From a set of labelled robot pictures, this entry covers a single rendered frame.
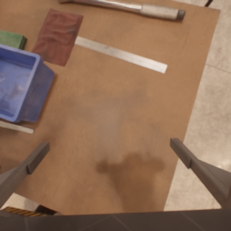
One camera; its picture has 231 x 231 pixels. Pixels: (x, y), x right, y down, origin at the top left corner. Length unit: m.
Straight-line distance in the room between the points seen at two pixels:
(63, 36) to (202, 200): 1.06
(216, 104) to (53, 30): 0.94
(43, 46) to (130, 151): 0.48
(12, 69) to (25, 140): 0.26
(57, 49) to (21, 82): 0.18
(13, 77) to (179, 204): 1.02
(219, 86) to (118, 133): 0.79
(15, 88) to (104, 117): 0.34
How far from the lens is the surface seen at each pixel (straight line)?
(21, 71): 0.69
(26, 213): 0.88
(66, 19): 0.70
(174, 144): 0.16
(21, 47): 0.72
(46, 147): 0.17
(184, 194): 1.08
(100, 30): 0.65
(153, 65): 0.58
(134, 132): 0.52
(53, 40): 0.66
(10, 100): 0.68
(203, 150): 1.07
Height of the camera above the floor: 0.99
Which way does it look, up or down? 80 degrees down
